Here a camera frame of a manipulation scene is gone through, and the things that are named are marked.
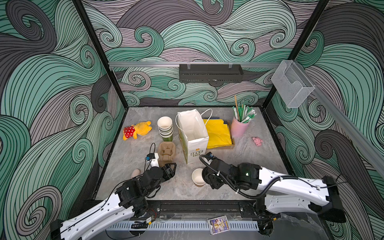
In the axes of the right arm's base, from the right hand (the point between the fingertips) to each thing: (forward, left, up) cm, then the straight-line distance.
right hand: (210, 176), depth 72 cm
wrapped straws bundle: (+40, -24, +2) cm, 46 cm away
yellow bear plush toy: (+33, +43, -7) cm, 55 cm away
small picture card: (-19, -4, -11) cm, 22 cm away
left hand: (+5, +18, 0) cm, 19 cm away
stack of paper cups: (+25, +24, +6) cm, 35 cm away
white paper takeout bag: (+32, +8, -11) cm, 35 cm away
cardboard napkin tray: (+22, -16, -11) cm, 30 cm away
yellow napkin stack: (+32, -9, -10) cm, 35 cm away
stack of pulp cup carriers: (+17, +25, -9) cm, 31 cm away
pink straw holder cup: (+34, -23, -8) cm, 41 cm away
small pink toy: (+27, -35, -11) cm, 45 cm away
